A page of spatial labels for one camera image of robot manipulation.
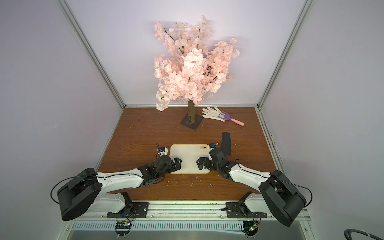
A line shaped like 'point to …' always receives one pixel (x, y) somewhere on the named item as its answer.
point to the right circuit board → (250, 228)
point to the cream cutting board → (189, 154)
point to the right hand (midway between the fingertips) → (203, 158)
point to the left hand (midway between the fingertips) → (178, 163)
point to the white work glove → (215, 113)
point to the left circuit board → (123, 228)
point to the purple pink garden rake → (227, 117)
